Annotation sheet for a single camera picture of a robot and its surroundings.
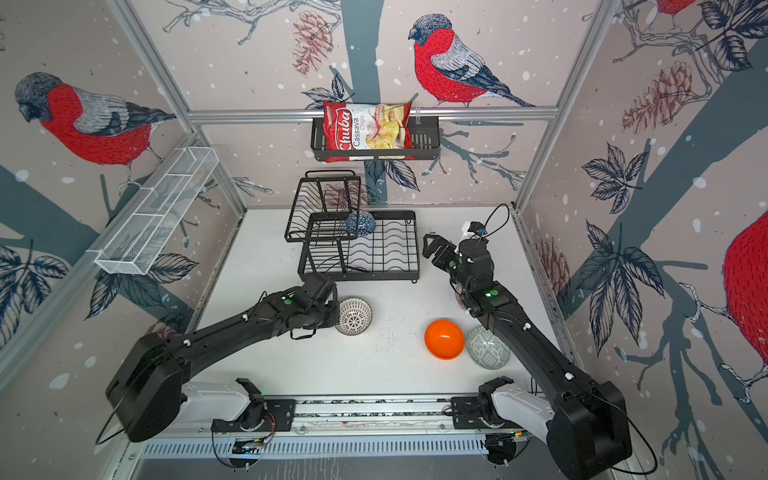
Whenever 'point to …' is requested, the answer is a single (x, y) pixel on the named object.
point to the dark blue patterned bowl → (360, 223)
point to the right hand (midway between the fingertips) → (429, 246)
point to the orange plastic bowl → (444, 339)
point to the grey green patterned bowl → (486, 350)
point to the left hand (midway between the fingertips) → (340, 316)
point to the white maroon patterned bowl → (354, 316)
